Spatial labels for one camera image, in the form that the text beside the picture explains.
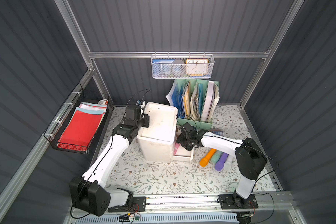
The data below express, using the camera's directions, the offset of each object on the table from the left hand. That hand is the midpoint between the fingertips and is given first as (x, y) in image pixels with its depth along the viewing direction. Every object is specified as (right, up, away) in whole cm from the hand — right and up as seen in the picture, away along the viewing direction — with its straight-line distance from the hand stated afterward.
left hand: (143, 114), depth 79 cm
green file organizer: (+33, +10, +15) cm, 38 cm away
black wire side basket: (-37, +9, +4) cm, 38 cm away
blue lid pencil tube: (+49, -12, +17) cm, 54 cm away
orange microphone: (+36, -29, +6) cm, 47 cm away
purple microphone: (+45, -31, +4) cm, 54 cm away
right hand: (+22, -17, +11) cm, 30 cm away
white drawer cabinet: (+9, -14, -8) cm, 19 cm away
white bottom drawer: (+23, -25, +10) cm, 36 cm away
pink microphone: (+20, -21, +12) cm, 31 cm away
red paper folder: (-29, -8, -10) cm, 32 cm away
